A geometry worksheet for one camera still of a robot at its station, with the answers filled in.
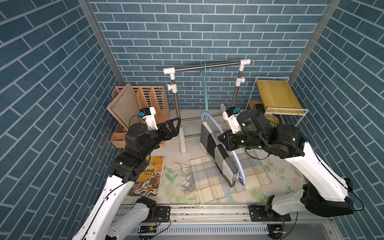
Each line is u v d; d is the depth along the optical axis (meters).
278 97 0.83
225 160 0.62
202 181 0.83
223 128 0.58
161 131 0.54
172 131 0.55
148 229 0.72
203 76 1.08
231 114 0.50
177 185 0.84
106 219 0.38
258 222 0.72
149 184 0.82
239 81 0.82
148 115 0.54
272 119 0.91
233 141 0.50
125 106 0.88
